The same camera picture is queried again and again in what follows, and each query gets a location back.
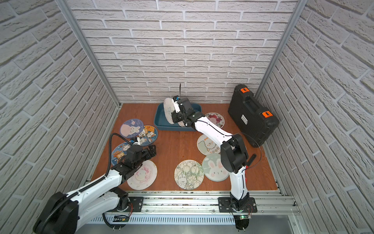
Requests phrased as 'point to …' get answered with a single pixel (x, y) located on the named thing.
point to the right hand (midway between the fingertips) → (176, 112)
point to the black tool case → (257, 123)
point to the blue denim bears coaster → (148, 135)
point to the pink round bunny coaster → (144, 177)
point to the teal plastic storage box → (161, 123)
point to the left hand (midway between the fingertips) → (152, 146)
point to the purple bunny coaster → (131, 128)
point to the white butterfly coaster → (169, 108)
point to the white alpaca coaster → (206, 146)
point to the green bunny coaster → (213, 167)
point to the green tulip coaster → (189, 174)
